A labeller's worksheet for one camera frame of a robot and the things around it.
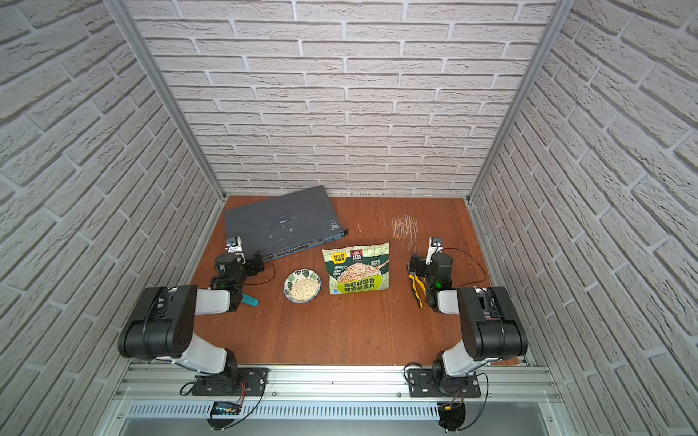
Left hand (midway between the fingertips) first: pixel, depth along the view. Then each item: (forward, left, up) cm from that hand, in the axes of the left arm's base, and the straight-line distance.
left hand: (241, 248), depth 94 cm
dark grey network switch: (+14, -13, -3) cm, 19 cm away
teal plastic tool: (-17, -6, -5) cm, 19 cm away
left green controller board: (-46, -6, -8) cm, 47 cm away
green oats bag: (-11, -41, +6) cm, 43 cm away
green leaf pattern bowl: (-13, -23, -2) cm, 26 cm away
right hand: (-1, -65, 0) cm, 65 cm away
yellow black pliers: (-10, -62, -4) cm, 63 cm away
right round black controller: (-48, -66, -6) cm, 82 cm away
